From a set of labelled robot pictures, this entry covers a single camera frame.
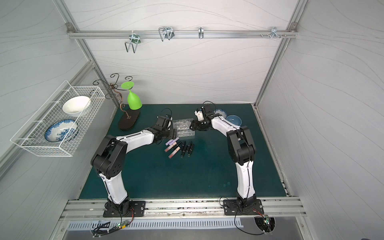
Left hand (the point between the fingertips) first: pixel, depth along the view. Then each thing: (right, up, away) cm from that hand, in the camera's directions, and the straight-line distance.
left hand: (172, 131), depth 97 cm
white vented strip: (-31, -43, -27) cm, 60 cm away
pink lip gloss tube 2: (+2, -13, -5) cm, 14 cm away
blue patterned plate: (-44, +3, -33) cm, 55 cm away
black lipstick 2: (+13, -11, -4) cm, 18 cm away
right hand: (+15, +3, +2) cm, 15 cm away
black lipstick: (+11, -10, -2) cm, 15 cm away
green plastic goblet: (-23, +19, -6) cm, 31 cm away
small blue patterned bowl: (+35, +13, +13) cm, 39 cm away
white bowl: (-47, +15, -21) cm, 54 cm away
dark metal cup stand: (-36, +8, +14) cm, 39 cm away
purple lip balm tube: (-2, -8, 0) cm, 8 cm away
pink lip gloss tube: (0, -10, -2) cm, 10 cm away
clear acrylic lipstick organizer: (+7, +2, +7) cm, 10 cm away
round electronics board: (+50, -42, -26) cm, 71 cm away
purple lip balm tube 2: (+2, -6, 0) cm, 7 cm away
